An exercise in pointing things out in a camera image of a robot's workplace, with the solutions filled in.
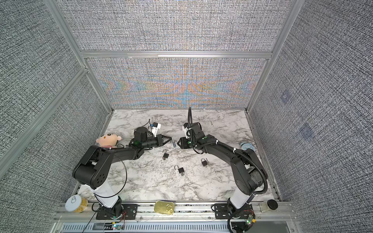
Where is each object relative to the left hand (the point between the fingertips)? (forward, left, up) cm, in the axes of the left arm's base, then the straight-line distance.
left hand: (171, 139), depth 88 cm
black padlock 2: (-11, -20, -11) cm, 25 cm away
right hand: (-1, -5, -2) cm, 6 cm away
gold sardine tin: (-35, +4, -8) cm, 36 cm away
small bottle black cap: (-37, -45, -3) cm, 59 cm away
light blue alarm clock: (-3, -47, -6) cm, 48 cm away
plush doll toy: (+3, +40, -3) cm, 40 cm away
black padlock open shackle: (-14, -5, -12) cm, 19 cm away
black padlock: (-4, +5, -12) cm, 13 cm away
